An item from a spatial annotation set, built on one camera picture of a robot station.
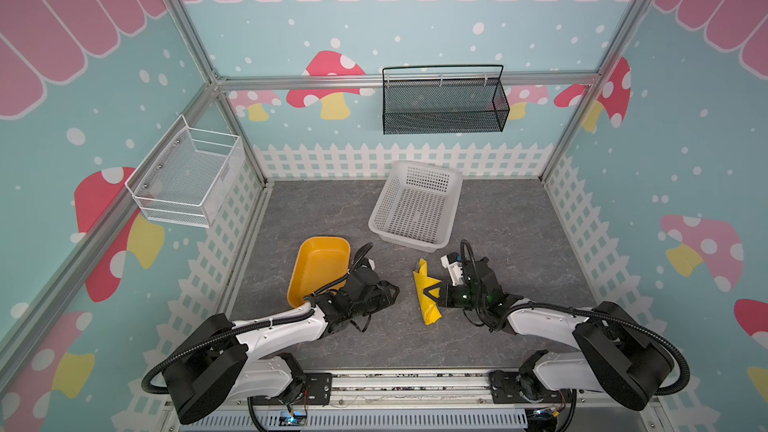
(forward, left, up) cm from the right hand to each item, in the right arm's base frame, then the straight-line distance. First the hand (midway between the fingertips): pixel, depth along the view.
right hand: (422, 291), depth 84 cm
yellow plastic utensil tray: (+14, +34, -7) cm, 37 cm away
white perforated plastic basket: (+37, -1, -6) cm, 38 cm away
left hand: (-2, +7, 0) cm, 8 cm away
